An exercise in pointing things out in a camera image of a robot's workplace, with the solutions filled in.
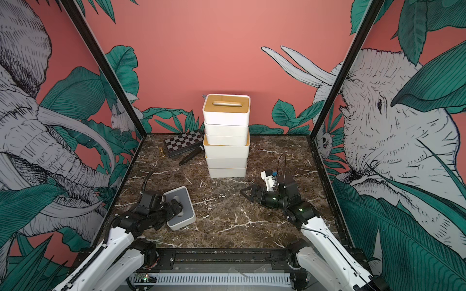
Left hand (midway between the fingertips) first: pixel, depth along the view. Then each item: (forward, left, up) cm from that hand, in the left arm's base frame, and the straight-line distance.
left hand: (179, 209), depth 81 cm
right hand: (0, -30, +14) cm, 33 cm away
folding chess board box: (+43, +5, -3) cm, 44 cm away
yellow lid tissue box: (+21, -22, +5) cm, 31 cm away
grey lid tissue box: (+20, -23, +24) cm, 39 cm away
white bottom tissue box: (+20, -24, -1) cm, 31 cm away
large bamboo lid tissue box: (+19, -16, +18) cm, 31 cm away
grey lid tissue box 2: (-3, -4, -1) cm, 5 cm away
